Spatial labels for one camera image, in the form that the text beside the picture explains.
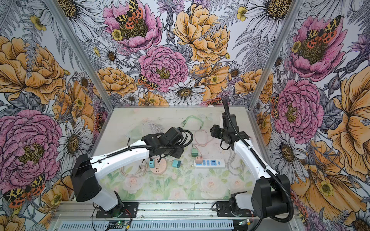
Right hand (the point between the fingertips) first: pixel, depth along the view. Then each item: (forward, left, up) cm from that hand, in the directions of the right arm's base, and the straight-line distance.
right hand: (213, 134), depth 85 cm
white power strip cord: (-10, -10, -17) cm, 22 cm away
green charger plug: (-4, +11, -14) cm, 18 cm away
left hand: (-10, +21, -2) cm, 23 cm away
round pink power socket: (-13, +32, -14) cm, 37 cm away
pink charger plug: (-11, +8, -10) cm, 17 cm away
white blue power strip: (-12, +1, -14) cm, 18 cm away
